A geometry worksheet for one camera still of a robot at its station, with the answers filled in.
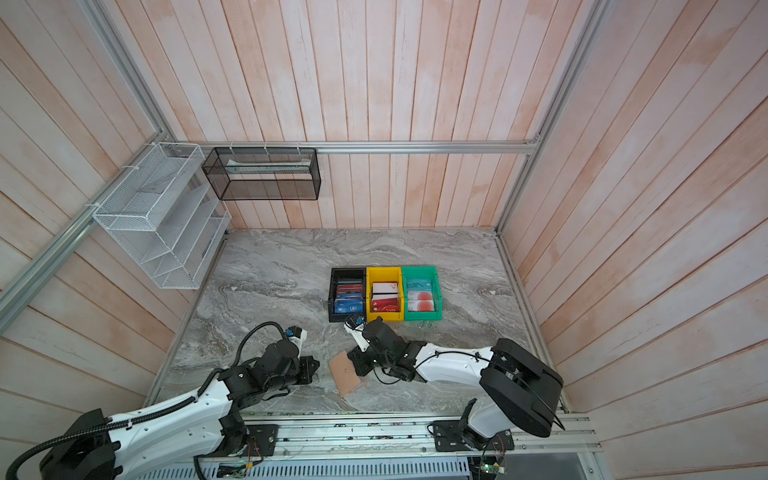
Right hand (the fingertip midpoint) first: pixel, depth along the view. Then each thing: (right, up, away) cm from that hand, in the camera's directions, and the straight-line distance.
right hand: (348, 355), depth 83 cm
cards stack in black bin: (-1, +14, +16) cm, 21 cm away
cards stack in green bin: (+23, +15, +17) cm, 32 cm away
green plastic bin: (+24, +23, +18) cm, 38 cm away
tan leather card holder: (-1, -5, -1) cm, 5 cm away
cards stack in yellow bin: (+11, +14, +16) cm, 24 cm away
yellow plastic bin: (+11, +22, +18) cm, 30 cm away
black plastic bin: (-5, +22, +21) cm, 31 cm away
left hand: (-8, -4, -1) cm, 9 cm away
